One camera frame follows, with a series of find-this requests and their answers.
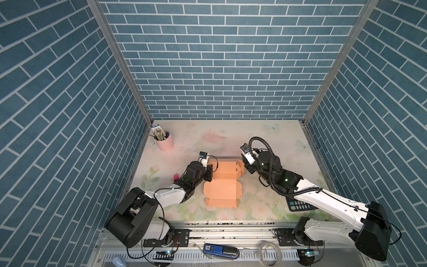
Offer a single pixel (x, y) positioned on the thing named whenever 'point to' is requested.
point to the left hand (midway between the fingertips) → (215, 166)
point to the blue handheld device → (221, 251)
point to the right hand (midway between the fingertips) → (247, 151)
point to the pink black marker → (176, 177)
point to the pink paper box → (224, 188)
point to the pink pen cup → (166, 144)
